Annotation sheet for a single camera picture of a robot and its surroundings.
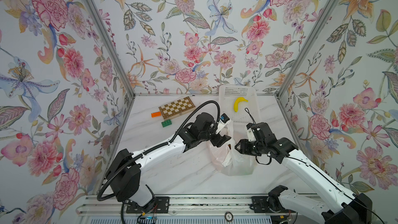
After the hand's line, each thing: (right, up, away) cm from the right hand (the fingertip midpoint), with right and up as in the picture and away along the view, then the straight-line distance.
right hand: (237, 146), depth 78 cm
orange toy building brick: (-50, +15, +30) cm, 60 cm away
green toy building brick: (-41, +10, +25) cm, 49 cm away
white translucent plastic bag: (-5, -6, -1) cm, 8 cm away
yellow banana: (+8, +24, +35) cm, 43 cm away
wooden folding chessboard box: (-33, +21, +32) cm, 51 cm away
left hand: (-5, +7, -3) cm, 9 cm away
